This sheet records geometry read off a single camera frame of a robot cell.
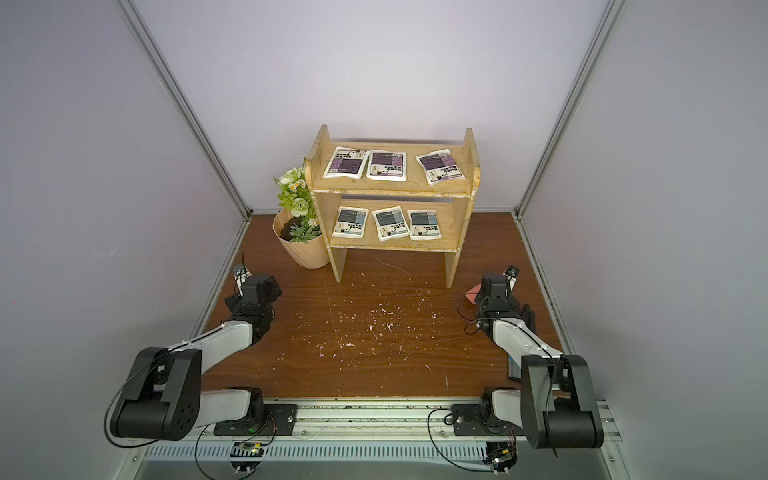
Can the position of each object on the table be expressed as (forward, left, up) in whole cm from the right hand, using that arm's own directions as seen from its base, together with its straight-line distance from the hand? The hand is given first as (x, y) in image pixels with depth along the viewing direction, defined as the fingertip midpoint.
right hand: (504, 281), depth 88 cm
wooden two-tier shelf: (+33, +36, +5) cm, 49 cm away
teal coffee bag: (+12, +46, +13) cm, 50 cm away
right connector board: (-42, +6, -11) cm, 44 cm away
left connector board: (-44, +69, -12) cm, 83 cm away
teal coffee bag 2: (+12, +35, +13) cm, 39 cm away
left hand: (-2, +76, +1) cm, 76 cm away
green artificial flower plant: (+15, +62, +21) cm, 67 cm away
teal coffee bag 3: (+12, +25, +12) cm, 30 cm away
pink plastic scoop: (0, +8, -8) cm, 11 cm away
